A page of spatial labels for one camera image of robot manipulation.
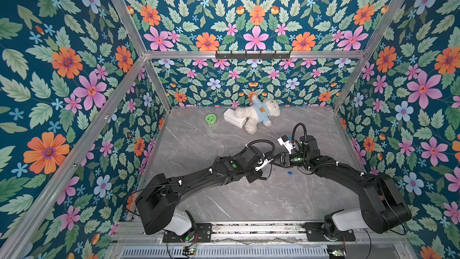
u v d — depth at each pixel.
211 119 1.08
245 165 0.61
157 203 0.41
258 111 1.08
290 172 0.91
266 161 0.70
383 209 0.43
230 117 1.09
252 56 0.93
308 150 0.70
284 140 0.79
